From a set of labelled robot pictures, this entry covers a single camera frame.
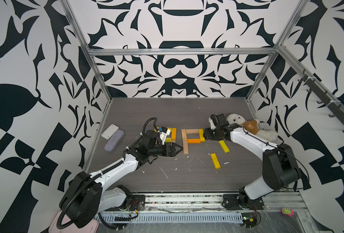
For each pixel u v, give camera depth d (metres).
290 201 0.76
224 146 0.94
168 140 0.96
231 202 0.74
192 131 1.03
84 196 0.41
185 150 0.91
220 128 0.71
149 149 0.64
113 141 0.93
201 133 0.98
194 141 0.97
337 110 0.54
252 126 0.94
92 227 0.66
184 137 0.97
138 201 0.74
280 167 0.45
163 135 0.74
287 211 0.70
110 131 1.00
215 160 0.87
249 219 0.71
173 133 0.99
